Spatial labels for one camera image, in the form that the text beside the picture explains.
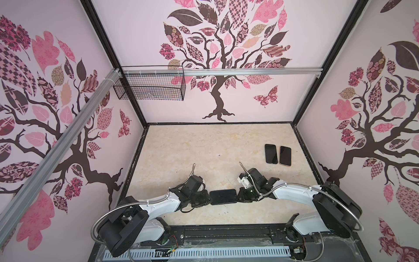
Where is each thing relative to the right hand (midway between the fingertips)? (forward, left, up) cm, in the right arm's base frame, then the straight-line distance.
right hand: (235, 199), depth 84 cm
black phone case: (+1, +6, 0) cm, 6 cm away
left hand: (-2, +12, -1) cm, 12 cm away
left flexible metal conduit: (+2, +22, +21) cm, 31 cm away
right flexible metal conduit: (+4, -4, +22) cm, 23 cm away
